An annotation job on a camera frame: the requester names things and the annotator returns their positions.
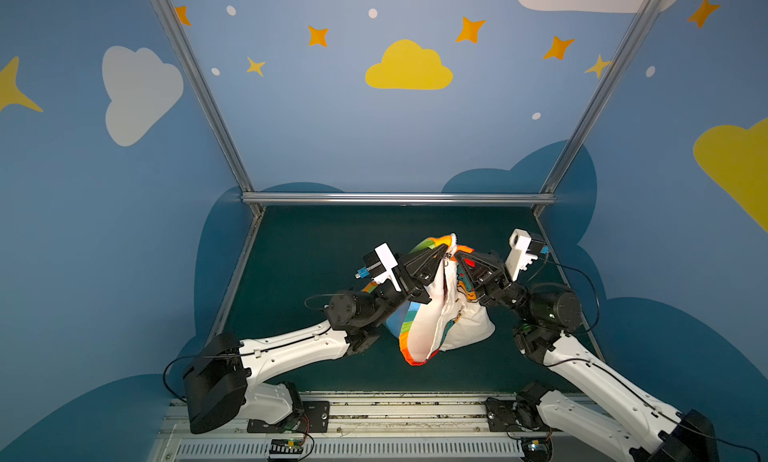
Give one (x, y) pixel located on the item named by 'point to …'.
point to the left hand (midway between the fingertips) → (438, 240)
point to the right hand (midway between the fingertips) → (462, 256)
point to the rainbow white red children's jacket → (451, 318)
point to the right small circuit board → (536, 449)
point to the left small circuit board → (286, 446)
